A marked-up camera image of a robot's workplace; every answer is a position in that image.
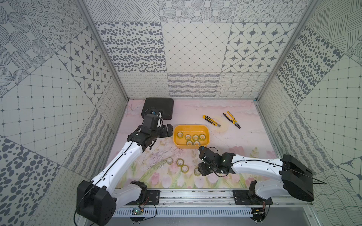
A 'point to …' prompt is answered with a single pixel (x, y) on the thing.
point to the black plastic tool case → (165, 106)
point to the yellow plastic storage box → (191, 129)
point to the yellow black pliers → (233, 121)
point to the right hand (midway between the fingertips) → (202, 169)
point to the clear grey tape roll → (196, 143)
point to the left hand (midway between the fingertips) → (165, 125)
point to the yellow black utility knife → (212, 121)
